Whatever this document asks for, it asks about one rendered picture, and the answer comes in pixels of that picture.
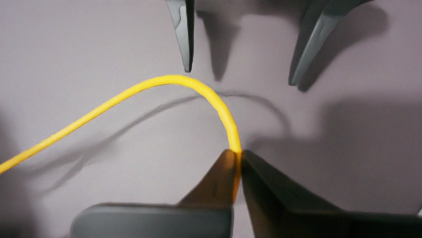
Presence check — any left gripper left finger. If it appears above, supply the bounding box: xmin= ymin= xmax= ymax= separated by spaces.
xmin=69 ymin=149 xmax=235 ymax=238

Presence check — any yellow patch cord with blue plugs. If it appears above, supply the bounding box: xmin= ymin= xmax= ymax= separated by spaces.
xmin=0 ymin=75 xmax=242 ymax=204

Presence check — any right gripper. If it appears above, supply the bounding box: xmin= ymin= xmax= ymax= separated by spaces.
xmin=165 ymin=0 xmax=372 ymax=86

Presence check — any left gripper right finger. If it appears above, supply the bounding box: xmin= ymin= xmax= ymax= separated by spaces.
xmin=241 ymin=149 xmax=422 ymax=238

